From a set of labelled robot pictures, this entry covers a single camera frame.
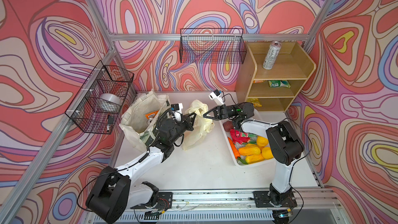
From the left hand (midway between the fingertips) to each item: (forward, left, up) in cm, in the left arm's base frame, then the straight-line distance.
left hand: (198, 113), depth 77 cm
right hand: (-7, -4, +3) cm, 8 cm away
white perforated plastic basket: (-4, -16, -16) cm, 23 cm away
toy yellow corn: (-12, -28, -18) cm, 35 cm away
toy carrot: (-12, -22, -21) cm, 32 cm away
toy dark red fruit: (+4, -18, -18) cm, 26 cm away
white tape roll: (0, +40, +8) cm, 41 cm away
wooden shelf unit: (+24, -43, +5) cm, 49 cm away
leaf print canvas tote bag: (0, +36, -9) cm, 37 cm away
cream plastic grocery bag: (-9, -2, +2) cm, 9 cm away
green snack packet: (+28, -53, -5) cm, 60 cm away
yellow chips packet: (+26, -40, -20) cm, 52 cm away
